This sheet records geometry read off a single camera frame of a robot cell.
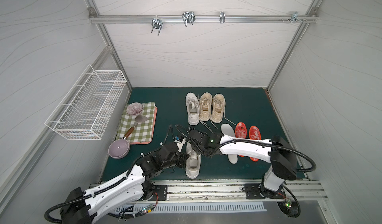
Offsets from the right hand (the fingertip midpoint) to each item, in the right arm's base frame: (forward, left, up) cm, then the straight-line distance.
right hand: (197, 140), depth 82 cm
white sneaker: (-12, +2, -4) cm, 13 cm away
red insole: (+11, -37, -10) cm, 40 cm away
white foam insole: (+12, -19, -9) cm, 25 cm away
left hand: (-10, +3, 0) cm, 11 cm away
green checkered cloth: (+8, +36, -8) cm, 38 cm away
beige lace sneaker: (+27, -5, -4) cm, 28 cm away
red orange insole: (+11, -28, -9) cm, 32 cm away
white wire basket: (+2, +53, +23) cm, 57 cm away
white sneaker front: (+24, +4, -2) cm, 24 cm away
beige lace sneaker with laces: (+29, -14, -3) cm, 32 cm away
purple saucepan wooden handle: (-5, +46, -6) cm, 47 cm away
